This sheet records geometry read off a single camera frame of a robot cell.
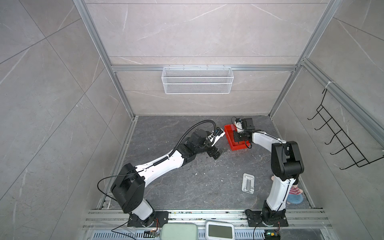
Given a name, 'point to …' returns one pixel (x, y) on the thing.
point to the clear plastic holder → (248, 183)
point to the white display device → (219, 231)
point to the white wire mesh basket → (194, 80)
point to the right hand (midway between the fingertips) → (236, 133)
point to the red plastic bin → (229, 130)
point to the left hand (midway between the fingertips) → (221, 139)
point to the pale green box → (179, 231)
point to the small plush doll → (294, 195)
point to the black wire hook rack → (339, 134)
